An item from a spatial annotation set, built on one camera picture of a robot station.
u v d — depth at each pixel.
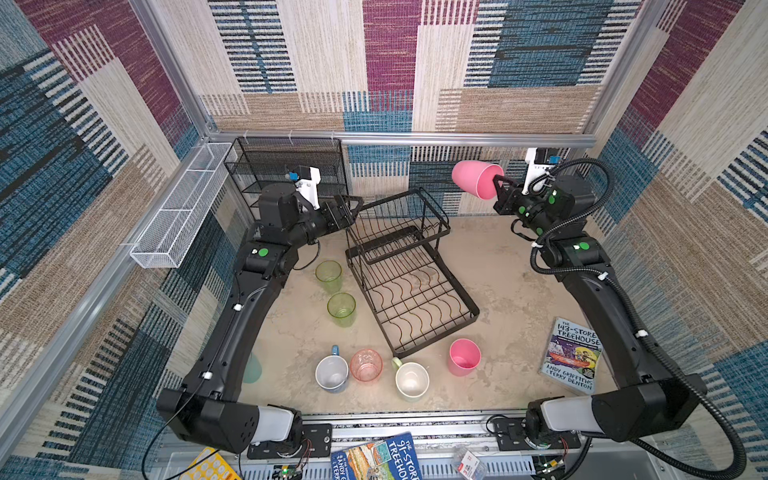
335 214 0.59
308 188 0.61
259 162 1.03
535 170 0.59
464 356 0.85
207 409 0.37
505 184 0.66
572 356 0.83
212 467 0.70
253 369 0.85
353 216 0.61
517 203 0.61
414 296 0.97
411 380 0.82
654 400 0.38
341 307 0.97
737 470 0.35
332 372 0.81
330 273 1.01
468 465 0.69
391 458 0.69
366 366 0.85
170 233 0.72
